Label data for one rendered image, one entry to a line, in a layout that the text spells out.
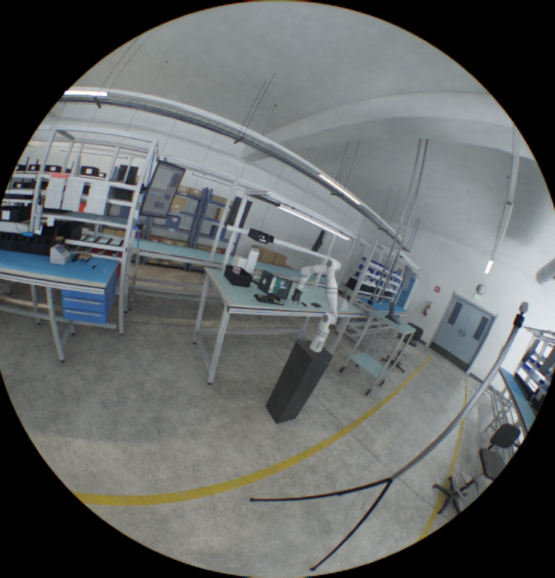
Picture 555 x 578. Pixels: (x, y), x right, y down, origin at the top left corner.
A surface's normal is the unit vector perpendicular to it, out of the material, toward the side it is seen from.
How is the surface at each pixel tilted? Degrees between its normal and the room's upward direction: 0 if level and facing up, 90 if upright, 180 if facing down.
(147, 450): 0
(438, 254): 90
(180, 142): 90
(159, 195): 101
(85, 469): 0
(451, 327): 90
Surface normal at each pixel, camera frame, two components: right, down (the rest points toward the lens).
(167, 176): 0.73, 0.58
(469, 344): -0.79, -0.11
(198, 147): 0.52, 0.40
